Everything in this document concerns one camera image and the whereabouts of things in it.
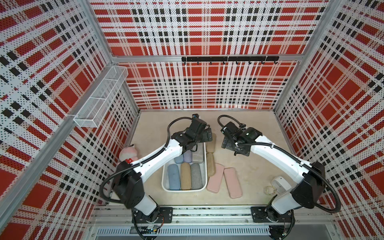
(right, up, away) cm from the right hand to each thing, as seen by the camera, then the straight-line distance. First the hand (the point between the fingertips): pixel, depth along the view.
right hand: (235, 146), depth 80 cm
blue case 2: (-33, -21, +2) cm, 39 cm away
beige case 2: (-13, -12, +5) cm, 18 cm away
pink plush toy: (-63, -6, +11) cm, 65 cm away
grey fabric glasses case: (-21, -20, +1) cm, 29 cm away
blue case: (-32, -10, +11) cm, 35 cm away
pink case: (-11, -21, +3) cm, 24 cm away
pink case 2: (0, -22, +5) cm, 22 cm away
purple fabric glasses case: (-26, -8, +12) cm, 30 cm away
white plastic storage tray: (-19, -8, +9) cm, 22 cm away
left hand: (-15, +7, +3) cm, 17 cm away
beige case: (-12, -3, +18) cm, 22 cm away
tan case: (-27, -18, +4) cm, 33 cm away
